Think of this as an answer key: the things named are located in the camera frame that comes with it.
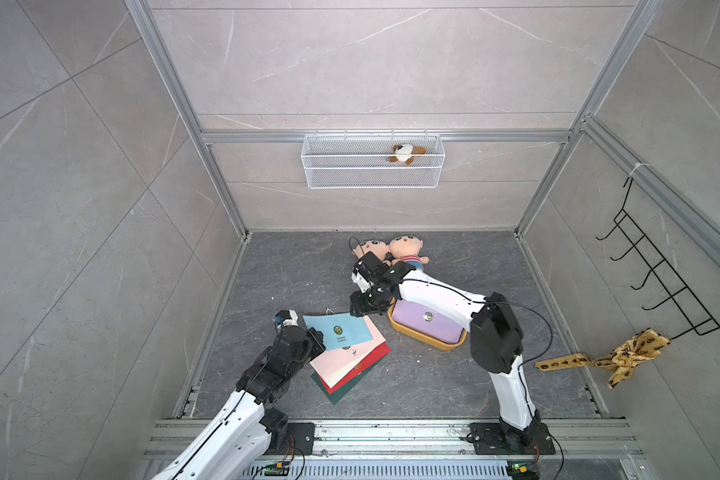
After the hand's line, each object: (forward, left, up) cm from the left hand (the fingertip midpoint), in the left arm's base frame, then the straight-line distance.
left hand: (326, 329), depth 81 cm
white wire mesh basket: (+52, -15, +19) cm, 57 cm away
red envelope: (-9, -8, -11) cm, 16 cm away
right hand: (+7, -9, -3) cm, 12 cm away
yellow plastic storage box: (-1, -28, -7) cm, 29 cm away
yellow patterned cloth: (-14, -71, +6) cm, 72 cm away
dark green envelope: (-15, -3, -11) cm, 19 cm away
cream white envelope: (-10, -2, -10) cm, 15 cm away
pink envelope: (-6, -1, -8) cm, 10 cm away
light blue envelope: (+2, -4, -6) cm, 7 cm away
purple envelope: (+4, -30, -8) cm, 31 cm away
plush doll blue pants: (+27, -30, -7) cm, 41 cm away
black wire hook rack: (-5, -79, +21) cm, 82 cm away
